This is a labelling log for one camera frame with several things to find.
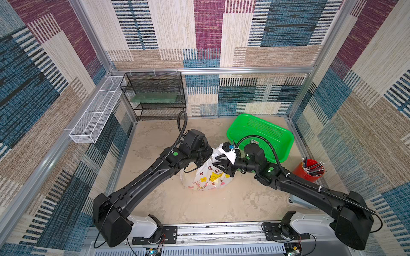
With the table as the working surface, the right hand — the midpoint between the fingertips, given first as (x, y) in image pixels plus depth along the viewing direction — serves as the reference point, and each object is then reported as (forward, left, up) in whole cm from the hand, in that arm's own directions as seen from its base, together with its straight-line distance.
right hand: (217, 162), depth 75 cm
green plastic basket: (+39, -21, -18) cm, 48 cm away
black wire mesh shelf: (+52, +44, +9) cm, 69 cm away
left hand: (+4, 0, +4) cm, 5 cm away
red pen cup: (+1, -48, -11) cm, 49 cm away
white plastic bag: (-3, +5, -9) cm, 11 cm away
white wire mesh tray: (+26, +71, -2) cm, 76 cm away
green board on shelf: (+39, +35, +7) cm, 53 cm away
